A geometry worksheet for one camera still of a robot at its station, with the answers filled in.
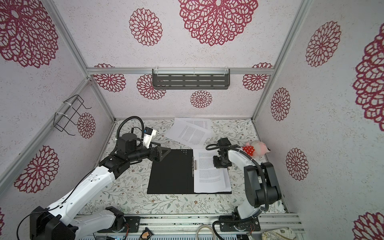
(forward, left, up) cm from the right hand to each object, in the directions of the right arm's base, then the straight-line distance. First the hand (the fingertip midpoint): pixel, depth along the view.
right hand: (218, 162), depth 92 cm
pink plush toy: (+9, -25, +2) cm, 27 cm away
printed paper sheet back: (+23, +20, -2) cm, 31 cm away
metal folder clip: (-2, +15, -3) cm, 16 cm away
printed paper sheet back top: (+37, +8, -4) cm, 38 cm away
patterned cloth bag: (-36, -27, -1) cm, 45 cm away
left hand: (-5, +30, +21) cm, 36 cm away
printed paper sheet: (-9, +7, -3) cm, 12 cm away
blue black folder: (-8, +27, -2) cm, 28 cm away
